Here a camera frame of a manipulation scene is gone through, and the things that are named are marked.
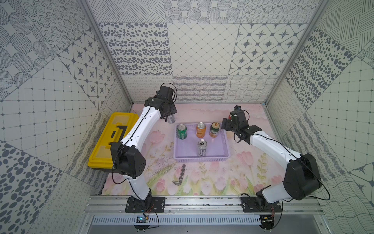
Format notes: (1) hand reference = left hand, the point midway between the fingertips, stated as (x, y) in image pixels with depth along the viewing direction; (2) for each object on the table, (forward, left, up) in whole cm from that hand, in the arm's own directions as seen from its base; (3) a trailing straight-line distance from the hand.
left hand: (170, 107), depth 85 cm
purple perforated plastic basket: (-14, -9, -27) cm, 32 cm away
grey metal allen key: (-35, -6, -25) cm, 44 cm away
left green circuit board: (-52, +11, -27) cm, 59 cm away
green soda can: (-6, -7, -16) cm, 18 cm away
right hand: (-4, -37, -9) cm, 39 cm away
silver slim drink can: (-3, 0, -7) cm, 8 cm away
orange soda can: (-5, -19, -16) cm, 25 cm away
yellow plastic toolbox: (-10, +30, -7) cm, 33 cm away
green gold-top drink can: (-4, -28, -15) cm, 32 cm away
